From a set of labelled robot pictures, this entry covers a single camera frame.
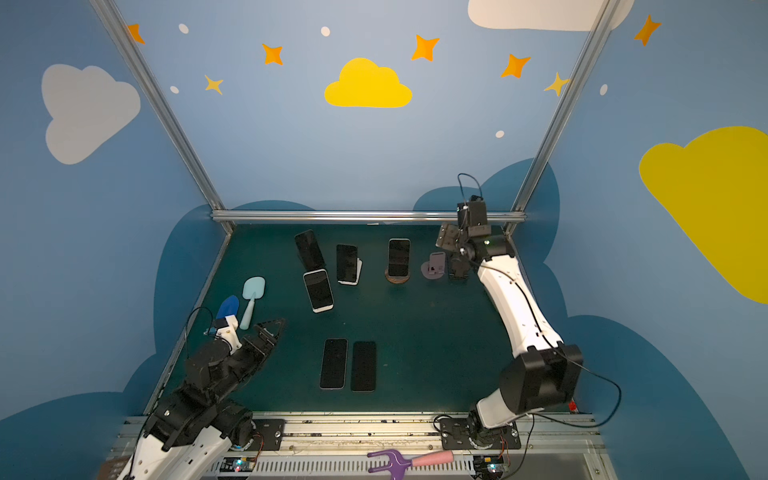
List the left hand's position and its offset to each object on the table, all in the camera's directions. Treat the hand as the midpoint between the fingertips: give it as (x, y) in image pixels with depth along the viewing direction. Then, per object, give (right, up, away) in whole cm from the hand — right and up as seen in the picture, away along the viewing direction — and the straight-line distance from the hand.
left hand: (286, 331), depth 72 cm
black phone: (+18, -15, +16) cm, 28 cm away
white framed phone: (+2, +7, +26) cm, 27 cm away
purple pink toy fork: (+28, -31, -2) cm, 42 cm away
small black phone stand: (+51, +13, +35) cm, 63 cm away
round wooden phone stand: (+28, +10, +34) cm, 45 cm away
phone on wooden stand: (+29, +18, +26) cm, 43 cm away
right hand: (+45, +25, +10) cm, 52 cm away
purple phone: (+9, -14, +14) cm, 22 cm away
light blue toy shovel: (-21, +7, +30) cm, 37 cm away
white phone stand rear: (+15, +15, +33) cm, 39 cm away
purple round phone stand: (+42, +14, +31) cm, 54 cm away
